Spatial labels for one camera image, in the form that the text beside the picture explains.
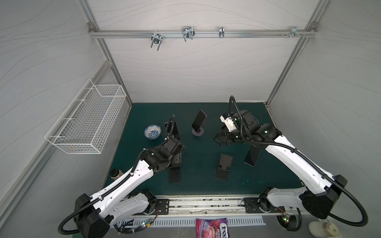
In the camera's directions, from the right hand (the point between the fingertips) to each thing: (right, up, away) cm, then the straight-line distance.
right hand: (220, 135), depth 73 cm
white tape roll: (+42, -39, -11) cm, 58 cm away
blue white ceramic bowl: (-42, -1, +29) cm, 51 cm away
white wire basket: (-65, +6, -4) cm, 65 cm away
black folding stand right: (+4, -18, +7) cm, 20 cm away
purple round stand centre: (-9, -2, +30) cm, 32 cm away
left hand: (-25, -10, +5) cm, 27 cm away
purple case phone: (-10, +7, +23) cm, 26 cm away
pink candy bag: (-5, -41, -7) cm, 42 cm away
